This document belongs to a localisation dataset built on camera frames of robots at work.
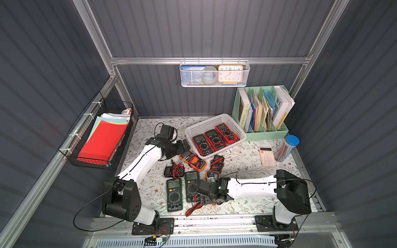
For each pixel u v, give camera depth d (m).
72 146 0.61
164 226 0.73
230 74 0.88
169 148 0.70
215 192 0.60
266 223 0.73
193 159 0.92
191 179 0.86
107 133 0.72
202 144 0.99
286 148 0.85
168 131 0.68
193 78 0.88
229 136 1.02
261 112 0.96
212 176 0.76
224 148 0.91
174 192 0.82
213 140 1.02
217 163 0.92
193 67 0.85
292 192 0.46
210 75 0.89
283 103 0.92
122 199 0.42
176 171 0.87
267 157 0.96
